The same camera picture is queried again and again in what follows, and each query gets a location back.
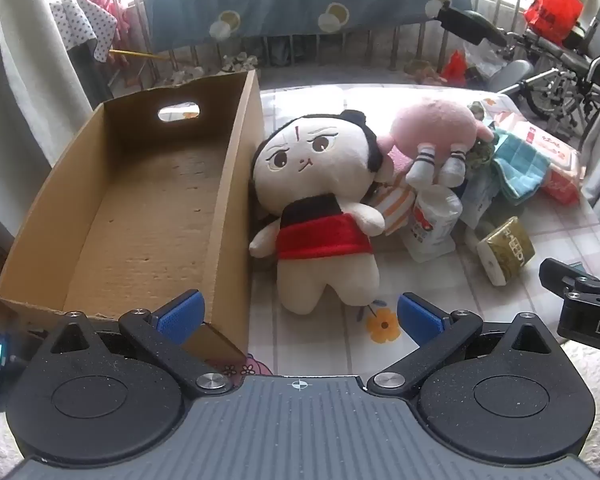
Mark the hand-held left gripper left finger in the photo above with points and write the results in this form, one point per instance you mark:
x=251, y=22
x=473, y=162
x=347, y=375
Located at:
x=179, y=317

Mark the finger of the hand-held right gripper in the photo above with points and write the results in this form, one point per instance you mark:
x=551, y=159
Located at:
x=565, y=275

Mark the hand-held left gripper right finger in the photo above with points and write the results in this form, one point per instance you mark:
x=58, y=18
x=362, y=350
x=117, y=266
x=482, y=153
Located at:
x=420, y=317

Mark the gold green tissue pack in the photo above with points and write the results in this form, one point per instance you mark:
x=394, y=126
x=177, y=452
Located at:
x=510, y=250

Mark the brown cardboard box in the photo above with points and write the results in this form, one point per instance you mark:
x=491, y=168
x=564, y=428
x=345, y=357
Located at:
x=145, y=210

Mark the teal towel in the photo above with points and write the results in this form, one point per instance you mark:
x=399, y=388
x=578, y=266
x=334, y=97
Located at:
x=522, y=165

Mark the green white patterned scrunchie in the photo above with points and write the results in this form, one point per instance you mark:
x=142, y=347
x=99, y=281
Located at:
x=480, y=159

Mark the pink round plush toy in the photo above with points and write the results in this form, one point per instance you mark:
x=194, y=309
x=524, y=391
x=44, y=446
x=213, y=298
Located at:
x=430, y=125

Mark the checked floral tablecloth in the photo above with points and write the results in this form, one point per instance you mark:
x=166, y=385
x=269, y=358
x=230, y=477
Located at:
x=555, y=240

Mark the white tissue packet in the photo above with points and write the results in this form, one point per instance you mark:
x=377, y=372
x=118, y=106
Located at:
x=430, y=230

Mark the orange striped cloth pouch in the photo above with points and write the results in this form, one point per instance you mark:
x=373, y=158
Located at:
x=395, y=205

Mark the pale blue tissue packet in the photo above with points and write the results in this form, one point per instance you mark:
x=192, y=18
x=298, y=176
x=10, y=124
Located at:
x=480, y=195

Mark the red white wipes pack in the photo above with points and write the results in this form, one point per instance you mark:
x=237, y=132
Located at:
x=555, y=152

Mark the white plush doll red shirt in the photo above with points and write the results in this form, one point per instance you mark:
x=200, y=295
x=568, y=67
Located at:
x=310, y=160

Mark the wheelchair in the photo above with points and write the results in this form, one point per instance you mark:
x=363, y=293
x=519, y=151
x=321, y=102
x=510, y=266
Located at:
x=555, y=65

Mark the small red bag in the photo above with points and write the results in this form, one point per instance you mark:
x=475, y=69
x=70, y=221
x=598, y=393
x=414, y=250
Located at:
x=454, y=67

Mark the row of pale ornaments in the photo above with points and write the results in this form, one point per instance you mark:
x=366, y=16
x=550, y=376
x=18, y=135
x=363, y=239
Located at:
x=239, y=62

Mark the red plastic bag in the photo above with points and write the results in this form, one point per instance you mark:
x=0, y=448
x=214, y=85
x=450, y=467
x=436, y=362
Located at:
x=552, y=10

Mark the yellow stick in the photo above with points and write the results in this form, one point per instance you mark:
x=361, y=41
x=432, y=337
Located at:
x=140, y=55

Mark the metal railing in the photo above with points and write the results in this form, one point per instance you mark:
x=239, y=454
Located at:
x=395, y=47

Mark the white curtain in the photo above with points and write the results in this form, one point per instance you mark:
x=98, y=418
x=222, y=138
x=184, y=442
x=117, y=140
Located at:
x=25, y=50

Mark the white polka dot cloth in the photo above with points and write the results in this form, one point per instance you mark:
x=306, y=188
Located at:
x=80, y=25

